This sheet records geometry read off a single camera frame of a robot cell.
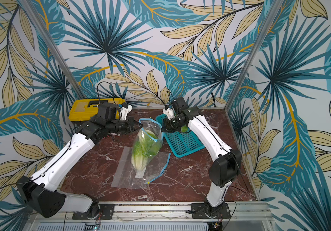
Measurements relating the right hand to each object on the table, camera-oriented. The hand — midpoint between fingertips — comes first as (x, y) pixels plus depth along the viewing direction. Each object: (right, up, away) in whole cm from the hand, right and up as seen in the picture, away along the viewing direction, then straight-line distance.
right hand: (161, 129), depth 79 cm
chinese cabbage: (-3, -7, -8) cm, 11 cm away
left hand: (-9, +1, -9) cm, 13 cm away
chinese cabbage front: (-11, -12, +3) cm, 17 cm away
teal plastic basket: (+14, -11, +21) cm, 28 cm away
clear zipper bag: (-23, -27, +7) cm, 37 cm away
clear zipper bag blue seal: (-7, +3, +4) cm, 9 cm away
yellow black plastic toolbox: (-52, +12, +17) cm, 56 cm away
